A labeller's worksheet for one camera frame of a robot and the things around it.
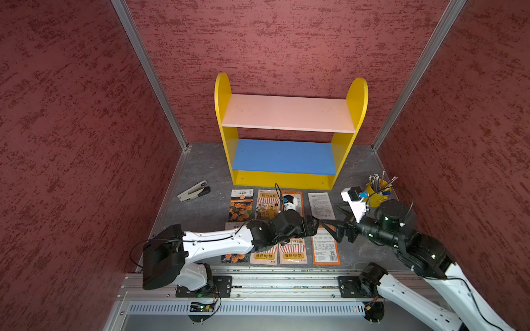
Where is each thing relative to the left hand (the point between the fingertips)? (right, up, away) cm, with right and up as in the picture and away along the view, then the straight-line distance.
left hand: (309, 228), depth 74 cm
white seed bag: (+9, +4, +21) cm, 23 cm away
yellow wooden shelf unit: (-7, +24, +16) cm, 29 cm away
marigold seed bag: (-29, +3, +21) cm, 35 cm away
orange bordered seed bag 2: (-1, +8, +26) cm, 27 cm away
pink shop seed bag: (-16, +4, +23) cm, 28 cm away
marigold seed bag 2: (-29, -14, +7) cm, 33 cm away
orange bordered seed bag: (+8, -11, +9) cm, 17 cm away
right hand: (+4, +6, -11) cm, 13 cm away
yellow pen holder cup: (+34, +11, +16) cm, 39 cm away
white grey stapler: (-52, +10, +24) cm, 58 cm away
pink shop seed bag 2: (-5, -13, +9) cm, 16 cm away
